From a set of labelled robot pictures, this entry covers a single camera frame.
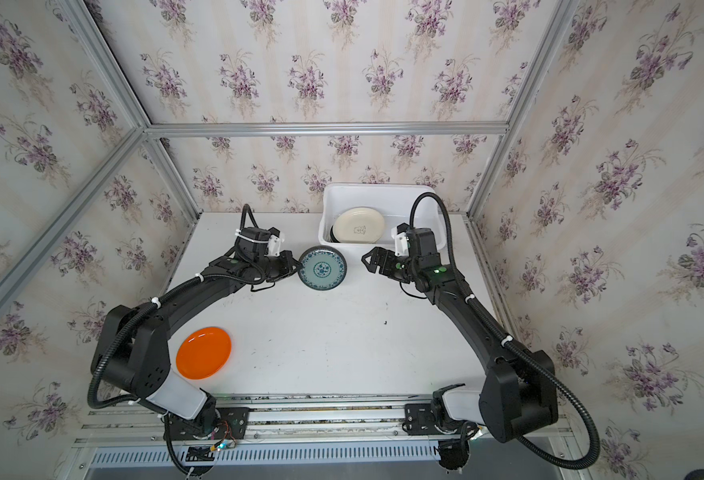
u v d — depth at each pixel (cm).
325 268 88
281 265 78
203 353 84
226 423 72
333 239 104
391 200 111
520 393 40
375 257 72
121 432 74
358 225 110
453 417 61
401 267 69
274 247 80
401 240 75
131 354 44
